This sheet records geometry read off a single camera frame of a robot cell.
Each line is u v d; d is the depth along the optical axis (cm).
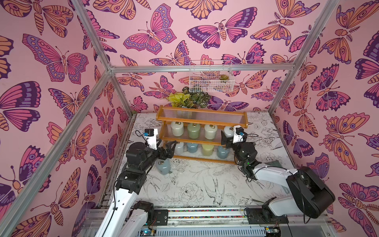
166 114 92
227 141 76
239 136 70
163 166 84
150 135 59
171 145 62
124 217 45
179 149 94
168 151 62
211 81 106
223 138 81
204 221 73
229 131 80
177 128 84
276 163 92
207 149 90
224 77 92
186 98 95
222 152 89
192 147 91
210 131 81
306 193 43
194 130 82
